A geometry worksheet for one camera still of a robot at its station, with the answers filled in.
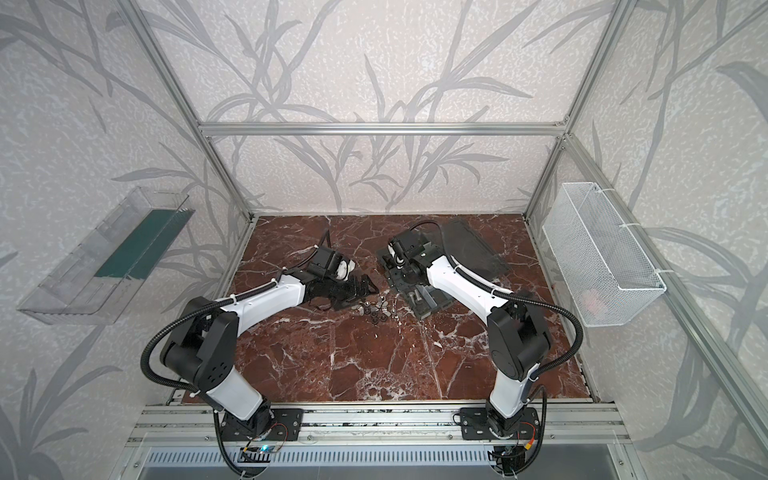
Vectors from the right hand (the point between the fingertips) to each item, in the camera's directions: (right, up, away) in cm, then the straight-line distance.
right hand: (404, 267), depth 90 cm
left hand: (-9, -6, -2) cm, 11 cm away
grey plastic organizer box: (+25, +7, +23) cm, 35 cm away
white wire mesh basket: (+42, 0, -29) cm, 51 cm away
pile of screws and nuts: (-8, -14, +4) cm, 16 cm away
